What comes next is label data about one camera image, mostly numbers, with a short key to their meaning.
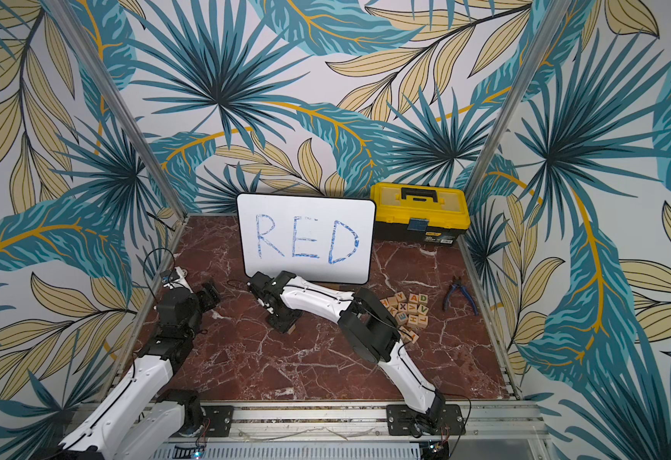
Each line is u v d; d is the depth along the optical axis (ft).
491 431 2.40
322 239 2.87
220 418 2.45
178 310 1.99
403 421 2.41
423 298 3.10
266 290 2.19
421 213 3.23
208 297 2.42
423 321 2.94
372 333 1.74
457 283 3.27
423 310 3.02
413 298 3.10
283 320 2.62
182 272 2.39
